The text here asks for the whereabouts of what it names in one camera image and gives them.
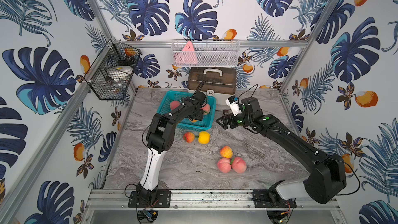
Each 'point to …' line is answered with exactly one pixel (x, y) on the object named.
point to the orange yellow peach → (226, 152)
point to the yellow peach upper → (204, 137)
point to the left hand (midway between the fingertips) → (194, 113)
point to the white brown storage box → (219, 82)
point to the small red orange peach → (188, 137)
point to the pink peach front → (224, 165)
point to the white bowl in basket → (120, 74)
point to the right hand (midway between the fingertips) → (223, 116)
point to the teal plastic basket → (167, 97)
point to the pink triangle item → (187, 55)
